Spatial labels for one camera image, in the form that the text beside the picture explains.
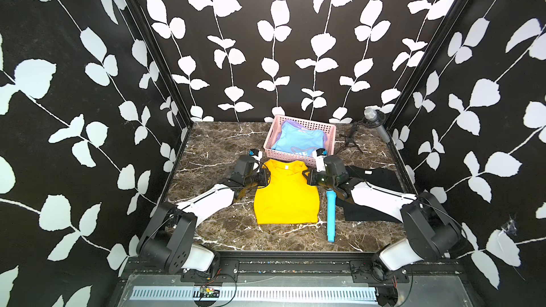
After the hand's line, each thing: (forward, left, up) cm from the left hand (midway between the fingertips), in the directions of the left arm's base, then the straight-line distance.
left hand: (271, 169), depth 88 cm
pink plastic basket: (+28, -32, -7) cm, 44 cm away
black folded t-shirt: (+2, -55, -13) cm, 56 cm away
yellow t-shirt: (-10, -7, -8) cm, 14 cm away
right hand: (0, -12, 0) cm, 12 cm away
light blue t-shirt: (+23, -14, -8) cm, 28 cm away
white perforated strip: (-42, +6, -12) cm, 44 cm away
